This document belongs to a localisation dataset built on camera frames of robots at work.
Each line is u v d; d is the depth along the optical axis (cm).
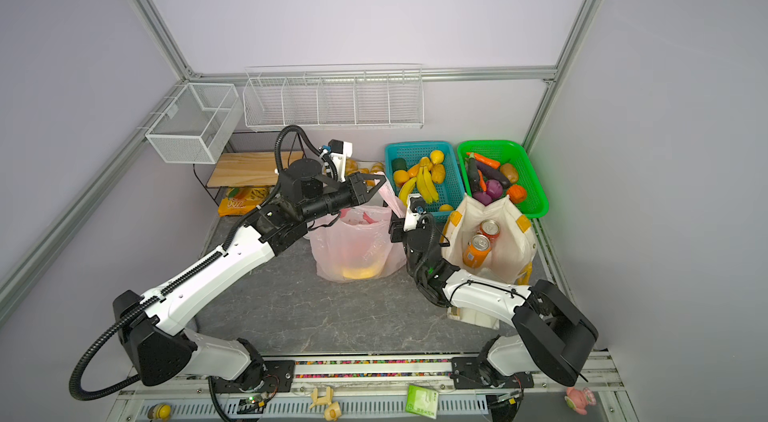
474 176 107
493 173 113
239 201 100
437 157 112
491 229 89
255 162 100
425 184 112
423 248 60
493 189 105
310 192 53
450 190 106
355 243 74
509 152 115
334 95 98
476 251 85
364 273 82
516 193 104
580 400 68
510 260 83
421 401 69
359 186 59
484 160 116
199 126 96
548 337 42
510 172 112
